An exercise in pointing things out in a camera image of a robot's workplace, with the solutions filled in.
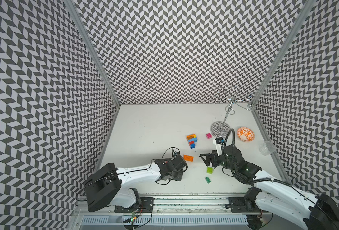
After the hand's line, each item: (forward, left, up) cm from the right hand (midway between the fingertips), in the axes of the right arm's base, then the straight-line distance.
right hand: (206, 156), depth 81 cm
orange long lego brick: (+3, +10, -9) cm, 13 cm away
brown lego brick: (+15, +8, -6) cm, 19 cm away
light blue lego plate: (+14, +5, -6) cm, 16 cm away
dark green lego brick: (-11, -1, -8) cm, 13 cm away
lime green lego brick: (-6, -2, -7) cm, 9 cm away
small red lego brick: (+12, +7, -5) cm, 15 cm away
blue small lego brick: (+10, +7, -6) cm, 13 cm away
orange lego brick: (+17, +8, -5) cm, 19 cm away
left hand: (-8, +17, -8) cm, 20 cm away
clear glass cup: (+9, -43, -10) cm, 45 cm away
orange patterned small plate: (+18, -30, -6) cm, 36 cm away
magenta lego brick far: (+19, -5, -8) cm, 21 cm away
